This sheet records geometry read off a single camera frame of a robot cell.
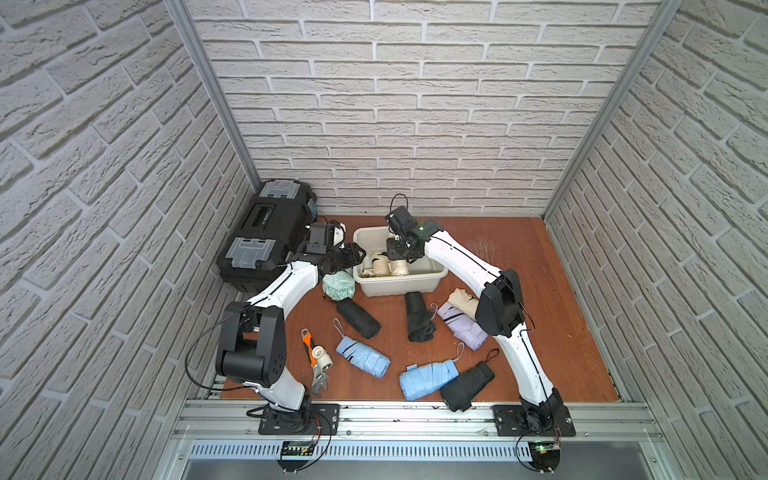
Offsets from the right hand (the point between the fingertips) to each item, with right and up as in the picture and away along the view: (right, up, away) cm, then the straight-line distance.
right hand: (398, 250), depth 95 cm
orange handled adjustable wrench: (-22, -35, -16) cm, 44 cm away
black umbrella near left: (-12, -20, -7) cm, 25 cm away
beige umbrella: (-6, -5, +4) cm, 9 cm away
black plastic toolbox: (-39, +9, -3) cm, 40 cm away
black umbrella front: (+16, -37, -20) cm, 45 cm away
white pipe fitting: (-21, -30, -14) cm, 39 cm away
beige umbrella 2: (0, -5, -6) cm, 8 cm away
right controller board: (+35, -49, -25) cm, 65 cm away
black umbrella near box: (+6, -21, -12) cm, 25 cm away
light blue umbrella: (-10, -30, -14) cm, 34 cm away
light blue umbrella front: (+6, -34, -18) cm, 39 cm away
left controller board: (-26, -49, -23) cm, 60 cm away
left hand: (-10, 0, -5) cm, 12 cm away
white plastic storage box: (+7, -8, -8) cm, 13 cm away
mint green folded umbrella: (-19, -11, -4) cm, 22 cm away
